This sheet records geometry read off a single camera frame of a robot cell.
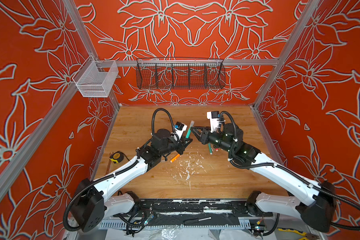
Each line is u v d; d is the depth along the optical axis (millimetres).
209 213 726
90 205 389
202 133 608
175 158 899
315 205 374
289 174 442
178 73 996
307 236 656
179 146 657
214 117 600
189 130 681
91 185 411
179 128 634
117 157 876
